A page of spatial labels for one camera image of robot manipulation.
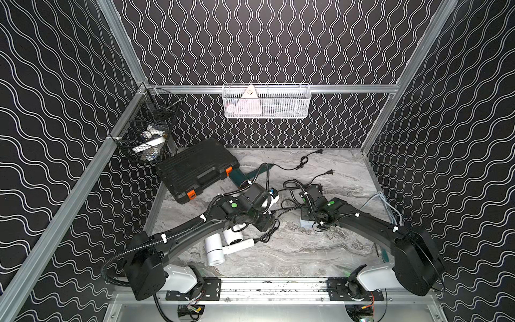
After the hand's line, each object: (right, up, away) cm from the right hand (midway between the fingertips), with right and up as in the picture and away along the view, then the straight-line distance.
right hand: (307, 211), depth 88 cm
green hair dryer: (-29, +13, +11) cm, 34 cm away
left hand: (-17, 0, -12) cm, 21 cm away
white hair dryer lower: (-38, -14, -9) cm, 42 cm away
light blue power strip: (-1, -5, -1) cm, 5 cm away
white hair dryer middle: (-33, -10, -5) cm, 34 cm away
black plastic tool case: (-57, +16, +13) cm, 60 cm away
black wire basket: (-73, +49, +10) cm, 88 cm away
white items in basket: (-61, +30, -11) cm, 69 cm away
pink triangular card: (-25, +47, +3) cm, 53 cm away
